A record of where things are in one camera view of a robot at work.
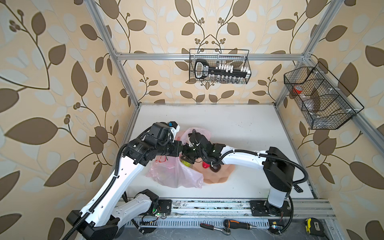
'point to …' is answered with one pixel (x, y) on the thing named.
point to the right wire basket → (325, 103)
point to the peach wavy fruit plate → (211, 177)
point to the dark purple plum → (215, 168)
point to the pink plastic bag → (169, 170)
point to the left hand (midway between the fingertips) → (184, 147)
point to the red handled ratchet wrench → (226, 231)
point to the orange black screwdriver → (236, 224)
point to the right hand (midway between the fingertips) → (173, 155)
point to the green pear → (186, 163)
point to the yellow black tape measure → (314, 226)
